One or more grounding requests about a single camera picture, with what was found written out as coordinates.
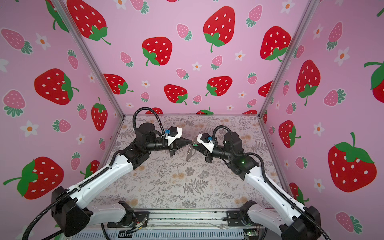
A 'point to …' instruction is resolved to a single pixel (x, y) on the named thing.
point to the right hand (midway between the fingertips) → (194, 145)
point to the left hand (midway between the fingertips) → (190, 140)
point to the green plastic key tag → (195, 145)
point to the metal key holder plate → (189, 152)
